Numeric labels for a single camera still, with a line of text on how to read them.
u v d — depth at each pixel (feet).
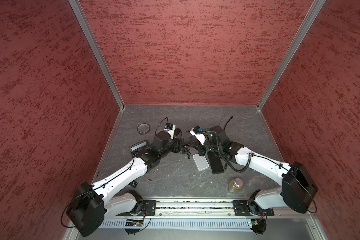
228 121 3.63
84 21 2.49
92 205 1.28
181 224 2.54
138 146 3.07
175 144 2.29
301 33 2.64
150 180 2.84
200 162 2.94
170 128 2.28
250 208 2.18
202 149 2.31
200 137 2.28
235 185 2.38
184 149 3.14
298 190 1.38
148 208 2.46
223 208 2.49
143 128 3.53
